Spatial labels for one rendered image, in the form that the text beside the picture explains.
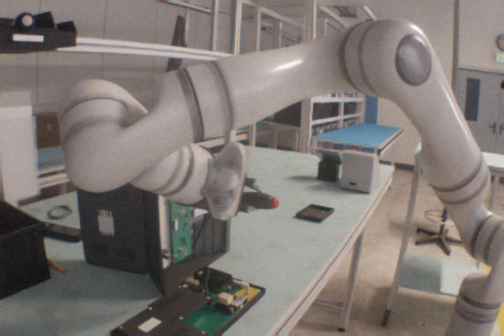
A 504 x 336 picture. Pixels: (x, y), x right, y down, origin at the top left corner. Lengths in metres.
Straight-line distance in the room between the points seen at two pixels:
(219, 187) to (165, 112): 0.15
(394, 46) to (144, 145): 0.25
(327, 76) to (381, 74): 0.07
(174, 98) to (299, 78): 0.13
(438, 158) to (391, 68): 0.14
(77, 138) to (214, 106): 0.12
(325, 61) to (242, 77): 0.12
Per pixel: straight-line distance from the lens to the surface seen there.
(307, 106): 3.26
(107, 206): 0.71
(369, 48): 0.38
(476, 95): 7.15
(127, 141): 0.29
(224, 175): 0.42
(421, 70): 0.39
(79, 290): 0.71
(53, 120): 4.20
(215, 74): 0.32
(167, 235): 0.66
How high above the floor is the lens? 1.37
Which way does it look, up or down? 13 degrees down
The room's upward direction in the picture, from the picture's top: 2 degrees clockwise
